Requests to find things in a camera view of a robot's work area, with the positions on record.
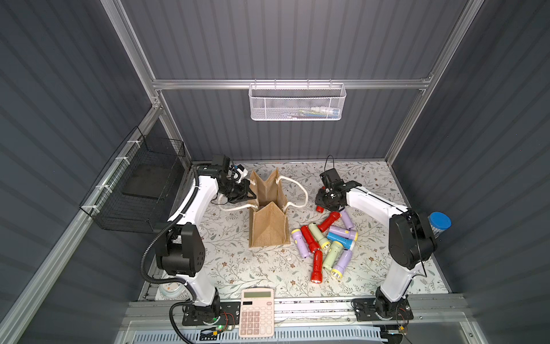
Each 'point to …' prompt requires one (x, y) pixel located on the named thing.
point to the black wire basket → (132, 194)
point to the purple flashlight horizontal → (344, 232)
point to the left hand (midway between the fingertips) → (258, 198)
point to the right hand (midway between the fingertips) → (320, 201)
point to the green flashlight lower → (333, 255)
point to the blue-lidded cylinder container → (438, 222)
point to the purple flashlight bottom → (338, 271)
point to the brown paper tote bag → (268, 216)
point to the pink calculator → (257, 313)
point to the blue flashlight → (347, 244)
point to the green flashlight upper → (320, 238)
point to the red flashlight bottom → (316, 272)
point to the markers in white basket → (315, 112)
